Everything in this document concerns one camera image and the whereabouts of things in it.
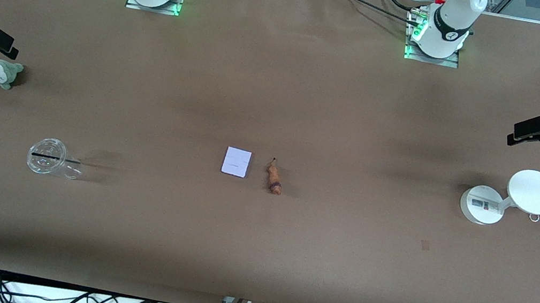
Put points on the brown lion statue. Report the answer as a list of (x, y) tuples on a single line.
[(274, 176)]

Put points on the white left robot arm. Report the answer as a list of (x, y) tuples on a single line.
[(451, 17)]

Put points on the white round desk lamp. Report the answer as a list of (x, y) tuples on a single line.
[(534, 191)]

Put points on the black straw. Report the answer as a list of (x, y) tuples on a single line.
[(47, 156)]

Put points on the clear plastic cup with lid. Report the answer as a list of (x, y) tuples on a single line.
[(42, 167)]

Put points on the brown table cover sheet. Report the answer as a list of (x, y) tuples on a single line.
[(279, 93)]

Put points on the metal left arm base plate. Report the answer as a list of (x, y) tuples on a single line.
[(444, 63)]

